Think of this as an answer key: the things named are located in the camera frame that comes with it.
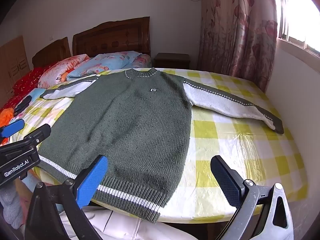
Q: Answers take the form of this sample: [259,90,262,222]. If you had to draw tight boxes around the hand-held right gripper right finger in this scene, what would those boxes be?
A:
[210,155,294,240]

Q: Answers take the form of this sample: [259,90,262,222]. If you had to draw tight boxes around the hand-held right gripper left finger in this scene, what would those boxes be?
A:
[24,154,109,240]

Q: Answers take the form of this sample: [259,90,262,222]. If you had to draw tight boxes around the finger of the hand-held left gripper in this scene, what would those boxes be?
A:
[15,124,52,151]
[0,119,25,138]

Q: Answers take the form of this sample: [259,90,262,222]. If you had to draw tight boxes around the green knit sweater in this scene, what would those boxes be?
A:
[37,67,285,223]

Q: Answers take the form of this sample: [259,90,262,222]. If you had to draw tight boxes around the orange cloth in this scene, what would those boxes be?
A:
[0,108,16,128]

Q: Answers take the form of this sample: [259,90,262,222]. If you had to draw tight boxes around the black object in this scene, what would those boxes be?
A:
[13,95,32,117]

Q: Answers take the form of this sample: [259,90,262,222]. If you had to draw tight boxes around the yellow checked bed sheet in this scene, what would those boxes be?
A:
[11,67,308,223]

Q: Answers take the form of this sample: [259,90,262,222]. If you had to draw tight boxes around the grey cloth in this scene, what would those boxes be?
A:
[0,177,24,228]

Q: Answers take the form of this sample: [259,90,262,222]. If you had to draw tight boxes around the red patterned blanket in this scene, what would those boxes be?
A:
[0,66,52,113]

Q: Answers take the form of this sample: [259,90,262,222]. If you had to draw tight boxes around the orange floral quilt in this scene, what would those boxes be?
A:
[37,54,91,89]

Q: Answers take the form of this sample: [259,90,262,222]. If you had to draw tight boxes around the light wooden wardrobe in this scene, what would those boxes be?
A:
[0,35,31,98]

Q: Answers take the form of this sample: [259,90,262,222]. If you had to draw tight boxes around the white garment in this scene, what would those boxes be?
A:
[57,199,227,240]

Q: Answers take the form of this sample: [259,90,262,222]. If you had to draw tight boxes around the small wooden headboard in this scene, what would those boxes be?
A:
[32,37,72,68]

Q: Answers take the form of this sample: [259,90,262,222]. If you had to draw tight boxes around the blue floral quilt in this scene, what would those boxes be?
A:
[66,51,141,81]

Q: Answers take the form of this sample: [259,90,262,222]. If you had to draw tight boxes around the large carved wooden headboard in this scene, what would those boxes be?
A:
[72,17,151,57]

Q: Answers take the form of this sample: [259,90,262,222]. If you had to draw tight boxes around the pink floral pillow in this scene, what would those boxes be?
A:
[134,54,152,69]

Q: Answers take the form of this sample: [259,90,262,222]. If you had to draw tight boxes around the dark wooden nightstand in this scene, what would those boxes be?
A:
[153,53,191,69]

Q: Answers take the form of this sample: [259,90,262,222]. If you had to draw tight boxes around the floral brown curtain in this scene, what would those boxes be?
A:
[197,0,279,93]

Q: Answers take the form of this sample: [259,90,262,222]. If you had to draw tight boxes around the window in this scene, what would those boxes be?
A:
[274,0,320,53]

